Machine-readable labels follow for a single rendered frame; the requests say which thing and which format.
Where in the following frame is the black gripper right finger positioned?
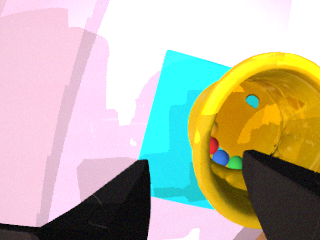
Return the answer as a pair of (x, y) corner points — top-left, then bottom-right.
(241, 149), (320, 240)

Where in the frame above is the green marble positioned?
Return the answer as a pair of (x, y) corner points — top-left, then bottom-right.
(228, 156), (243, 169)

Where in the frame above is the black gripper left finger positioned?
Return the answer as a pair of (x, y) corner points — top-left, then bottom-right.
(0, 160), (151, 240)

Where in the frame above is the red marble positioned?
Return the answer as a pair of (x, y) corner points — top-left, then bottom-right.
(209, 137), (220, 153)

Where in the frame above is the blue marble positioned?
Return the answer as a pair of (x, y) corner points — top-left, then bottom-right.
(212, 149), (229, 167)

